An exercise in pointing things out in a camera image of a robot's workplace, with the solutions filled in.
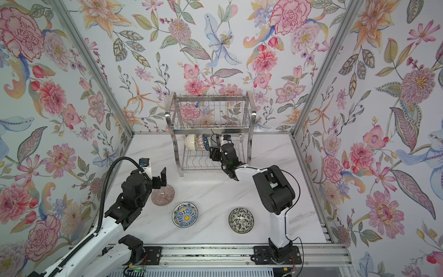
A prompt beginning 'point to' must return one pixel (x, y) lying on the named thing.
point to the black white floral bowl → (241, 220)
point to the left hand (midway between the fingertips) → (158, 168)
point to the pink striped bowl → (162, 196)
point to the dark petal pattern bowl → (214, 142)
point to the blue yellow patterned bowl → (184, 214)
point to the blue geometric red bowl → (203, 142)
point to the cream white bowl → (190, 142)
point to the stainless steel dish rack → (193, 119)
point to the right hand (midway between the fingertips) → (213, 147)
